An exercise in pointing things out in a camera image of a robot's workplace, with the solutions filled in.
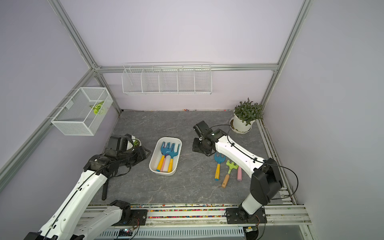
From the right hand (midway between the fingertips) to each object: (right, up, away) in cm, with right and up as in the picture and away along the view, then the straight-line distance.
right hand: (195, 147), depth 83 cm
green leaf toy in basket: (-54, +22, -2) cm, 59 cm away
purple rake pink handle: (-20, -11, +6) cm, 23 cm away
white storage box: (-25, -6, +10) cm, 27 cm away
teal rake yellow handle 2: (-19, -4, +11) cm, 23 cm away
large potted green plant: (+31, +20, +9) cm, 38 cm away
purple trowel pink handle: (+26, -16, +4) cm, 31 cm away
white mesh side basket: (-63, +19, -1) cm, 65 cm away
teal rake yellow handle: (-15, -6, +13) cm, 21 cm away
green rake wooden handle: (+22, -13, +8) cm, 27 cm away
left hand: (-23, -2, -9) cm, 25 cm away
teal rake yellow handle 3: (+15, -8, +11) cm, 21 cm away
